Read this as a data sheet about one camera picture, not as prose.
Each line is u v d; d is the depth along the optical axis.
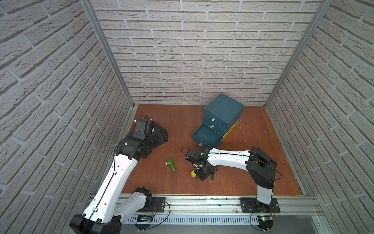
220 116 0.83
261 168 0.47
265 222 0.70
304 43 0.81
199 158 0.63
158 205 0.73
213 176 0.83
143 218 0.70
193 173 0.80
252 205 0.73
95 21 0.74
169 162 0.87
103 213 0.37
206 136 0.98
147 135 0.53
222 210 0.73
